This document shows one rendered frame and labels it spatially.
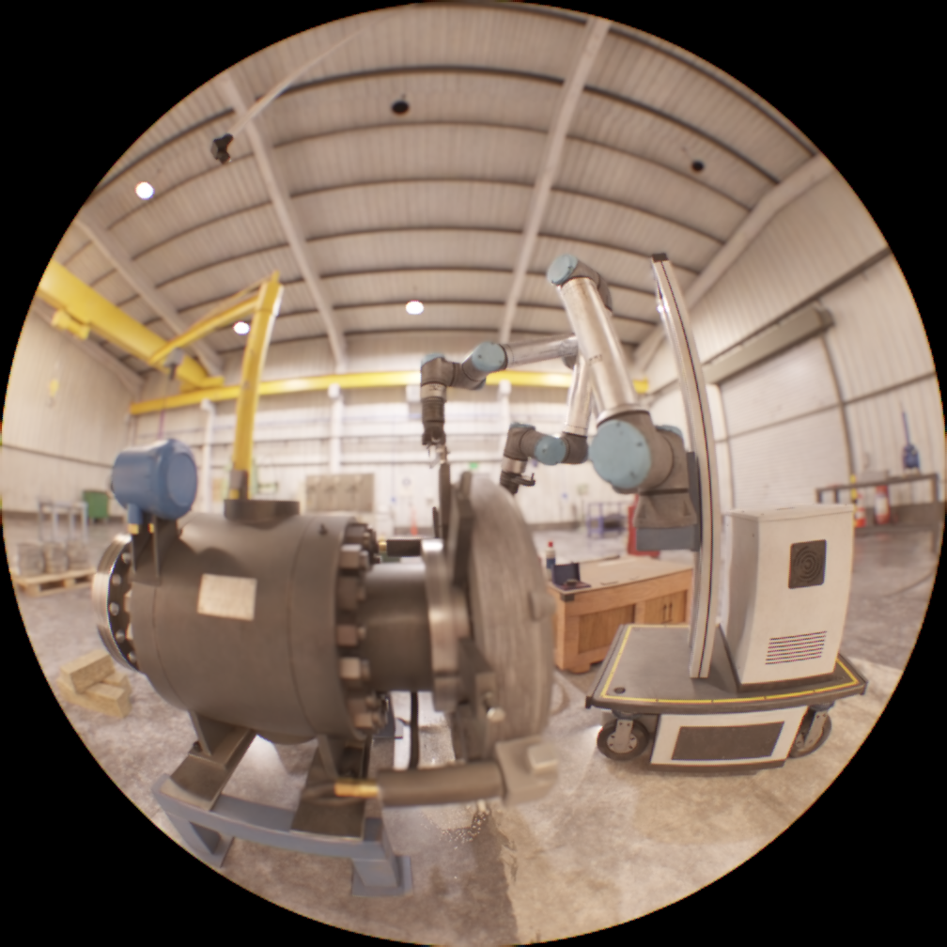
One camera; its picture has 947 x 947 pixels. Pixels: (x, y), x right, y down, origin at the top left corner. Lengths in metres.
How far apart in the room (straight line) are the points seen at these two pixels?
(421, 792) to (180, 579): 0.59
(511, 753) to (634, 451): 0.63
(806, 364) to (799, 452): 2.13
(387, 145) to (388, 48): 2.47
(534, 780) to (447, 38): 8.06
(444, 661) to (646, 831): 0.79
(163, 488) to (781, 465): 10.00
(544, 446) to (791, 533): 0.77
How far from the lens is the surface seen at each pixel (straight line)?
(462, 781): 0.60
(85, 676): 1.88
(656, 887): 1.03
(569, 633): 1.76
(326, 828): 0.81
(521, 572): 0.54
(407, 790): 0.60
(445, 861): 1.04
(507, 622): 0.52
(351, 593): 0.63
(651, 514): 0.91
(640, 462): 0.74
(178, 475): 0.76
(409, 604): 0.72
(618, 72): 8.23
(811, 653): 1.17
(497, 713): 0.45
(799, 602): 1.09
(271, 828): 0.85
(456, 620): 0.66
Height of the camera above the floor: 0.90
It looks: 6 degrees up
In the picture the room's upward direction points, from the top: 1 degrees counter-clockwise
